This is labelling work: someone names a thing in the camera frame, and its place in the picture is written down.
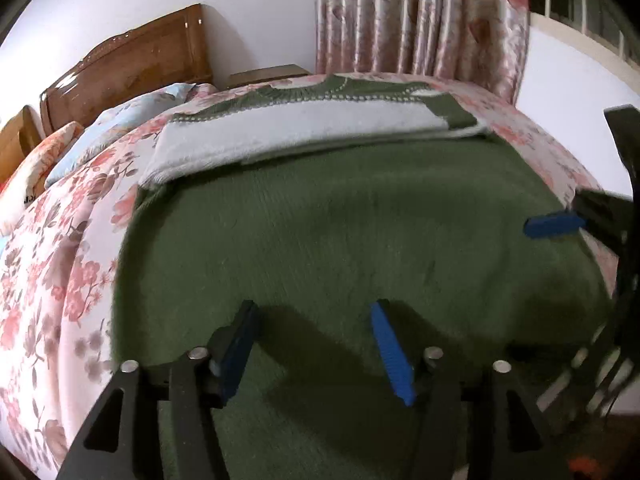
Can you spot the pink floral bed quilt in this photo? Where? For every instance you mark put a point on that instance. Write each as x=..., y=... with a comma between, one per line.
x=55, y=260

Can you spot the orange floral pillow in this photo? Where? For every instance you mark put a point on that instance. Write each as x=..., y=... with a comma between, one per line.
x=35, y=175

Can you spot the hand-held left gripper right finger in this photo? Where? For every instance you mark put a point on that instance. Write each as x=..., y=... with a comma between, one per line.
x=392, y=355

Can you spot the pink floral curtain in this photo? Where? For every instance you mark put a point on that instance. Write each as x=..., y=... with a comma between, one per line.
x=415, y=20

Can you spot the blue floral pillow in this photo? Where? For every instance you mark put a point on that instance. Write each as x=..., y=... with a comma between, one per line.
x=115, y=125

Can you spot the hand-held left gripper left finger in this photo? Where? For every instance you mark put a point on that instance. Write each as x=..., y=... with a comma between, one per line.
x=235, y=355

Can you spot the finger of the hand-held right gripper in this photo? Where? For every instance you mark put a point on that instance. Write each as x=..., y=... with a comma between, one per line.
x=625, y=140
x=552, y=225

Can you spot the wooden nightstand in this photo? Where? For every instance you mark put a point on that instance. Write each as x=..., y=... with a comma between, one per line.
x=265, y=76

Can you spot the large wooden headboard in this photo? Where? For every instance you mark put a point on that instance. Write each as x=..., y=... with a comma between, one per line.
x=125, y=70

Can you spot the green knit sweater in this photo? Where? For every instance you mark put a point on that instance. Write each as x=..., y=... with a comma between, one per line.
x=325, y=240

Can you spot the barred window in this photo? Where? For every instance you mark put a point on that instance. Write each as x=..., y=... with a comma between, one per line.
x=585, y=0

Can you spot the small wooden headboard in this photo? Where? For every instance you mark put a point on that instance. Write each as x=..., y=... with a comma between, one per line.
x=17, y=145

